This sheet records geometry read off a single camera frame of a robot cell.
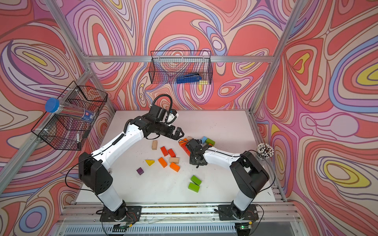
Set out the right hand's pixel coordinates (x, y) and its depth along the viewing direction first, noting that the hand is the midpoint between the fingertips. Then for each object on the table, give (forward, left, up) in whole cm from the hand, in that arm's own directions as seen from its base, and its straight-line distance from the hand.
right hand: (196, 164), depth 90 cm
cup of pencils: (-2, -35, +17) cm, 39 cm away
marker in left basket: (+2, +59, +26) cm, 64 cm away
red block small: (+13, +7, 0) cm, 15 cm away
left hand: (+10, +9, +21) cm, 25 cm away
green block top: (+16, -9, +1) cm, 19 cm away
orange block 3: (-1, +14, +1) cm, 14 cm away
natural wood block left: (+14, +28, +2) cm, 31 cm away
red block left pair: (+10, +21, +1) cm, 23 cm away
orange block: (+16, +8, +1) cm, 18 cm away
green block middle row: (-10, +1, +1) cm, 10 cm away
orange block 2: (+2, +21, +1) cm, 21 cm away
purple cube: (-4, +34, +2) cm, 34 cm away
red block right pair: (+8, +16, +1) cm, 18 cm away
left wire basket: (+9, +65, +27) cm, 71 cm away
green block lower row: (-14, +3, 0) cm, 14 cm away
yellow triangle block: (+2, +29, +1) cm, 29 cm away
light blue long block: (+17, -6, +3) cm, 18 cm away
